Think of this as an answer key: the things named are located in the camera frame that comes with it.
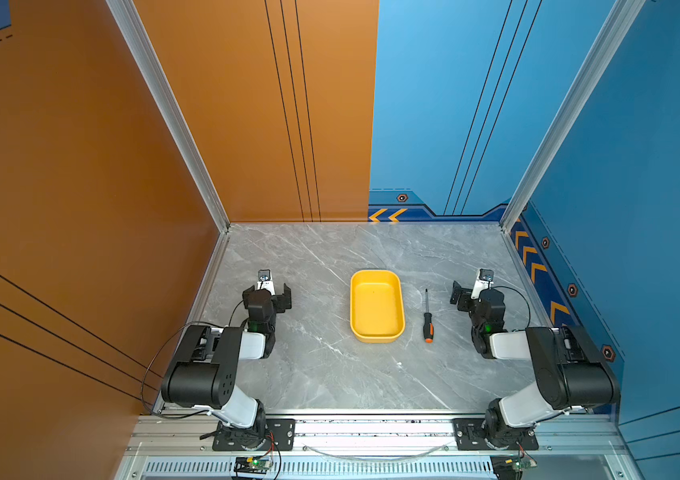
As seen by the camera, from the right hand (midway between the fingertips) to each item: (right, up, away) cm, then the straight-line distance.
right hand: (469, 284), depth 94 cm
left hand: (-64, 0, 0) cm, 64 cm away
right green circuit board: (+2, -40, -24) cm, 46 cm away
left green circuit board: (-61, -41, -23) cm, 77 cm away
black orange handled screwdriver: (-14, -12, -3) cm, 19 cm away
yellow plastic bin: (-28, -9, +8) cm, 31 cm away
